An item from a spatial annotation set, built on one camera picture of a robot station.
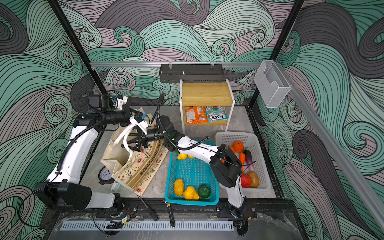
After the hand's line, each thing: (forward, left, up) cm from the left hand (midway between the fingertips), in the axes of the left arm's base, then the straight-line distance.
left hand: (143, 113), depth 71 cm
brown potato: (-21, -58, -27) cm, 67 cm away
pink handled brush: (-25, +17, -32) cm, 44 cm away
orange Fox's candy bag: (+14, -27, -15) cm, 34 cm away
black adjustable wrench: (-40, -15, -32) cm, 53 cm away
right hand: (-15, +5, -2) cm, 16 cm away
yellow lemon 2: (-8, -24, -30) cm, 39 cm away
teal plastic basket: (-16, -26, -33) cm, 45 cm away
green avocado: (-28, -31, -28) cm, 50 cm away
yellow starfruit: (-26, -18, -29) cm, 42 cm away
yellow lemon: (-8, -19, -29) cm, 36 cm away
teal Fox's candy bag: (+14, -40, -15) cm, 45 cm away
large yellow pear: (-29, -24, -29) cm, 47 cm away
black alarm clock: (-20, +24, -31) cm, 44 cm away
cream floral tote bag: (-23, +2, -12) cm, 26 cm away
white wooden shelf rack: (+17, -32, -2) cm, 37 cm away
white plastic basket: (+3, -63, -29) cm, 69 cm away
